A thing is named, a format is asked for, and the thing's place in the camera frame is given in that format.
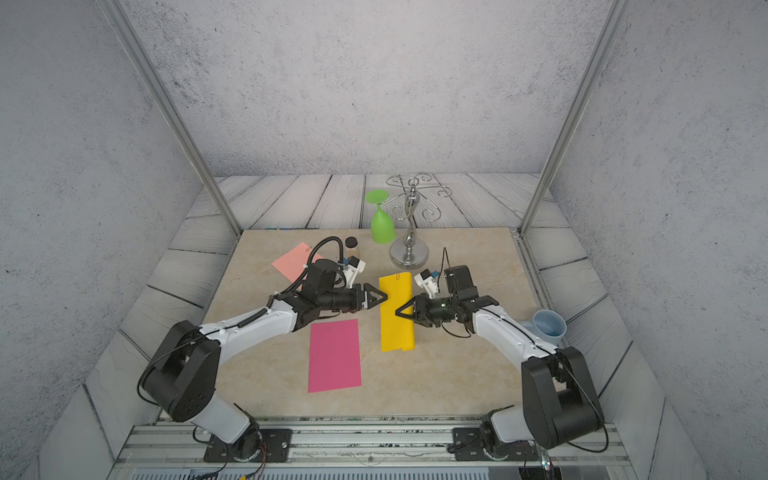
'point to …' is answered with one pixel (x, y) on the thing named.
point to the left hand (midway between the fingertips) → (386, 301)
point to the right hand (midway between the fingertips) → (402, 315)
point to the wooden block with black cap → (351, 242)
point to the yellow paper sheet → (397, 333)
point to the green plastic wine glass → (382, 224)
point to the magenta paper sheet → (334, 359)
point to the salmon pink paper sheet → (292, 263)
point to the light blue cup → (547, 325)
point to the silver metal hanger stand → (412, 252)
